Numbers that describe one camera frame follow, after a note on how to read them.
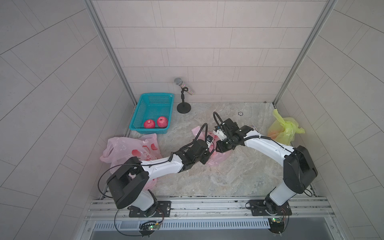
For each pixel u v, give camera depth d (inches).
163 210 27.8
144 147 32.5
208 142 28.4
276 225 26.5
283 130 30.8
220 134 30.4
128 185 16.4
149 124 38.0
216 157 31.7
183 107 44.3
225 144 28.7
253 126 40.0
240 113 44.0
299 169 17.3
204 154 26.1
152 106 44.0
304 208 28.7
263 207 27.7
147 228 25.8
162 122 38.1
